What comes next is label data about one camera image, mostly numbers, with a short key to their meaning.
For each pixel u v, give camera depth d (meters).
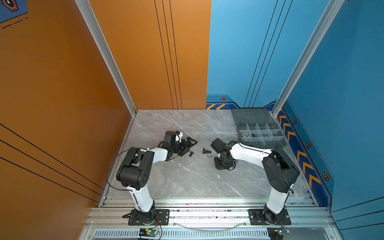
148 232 0.71
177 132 0.92
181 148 0.85
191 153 0.96
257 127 1.04
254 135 1.05
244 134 1.03
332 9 0.70
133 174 0.49
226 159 0.68
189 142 0.86
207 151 0.97
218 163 0.81
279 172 0.50
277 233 0.70
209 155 0.94
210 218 0.75
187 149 0.84
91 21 0.74
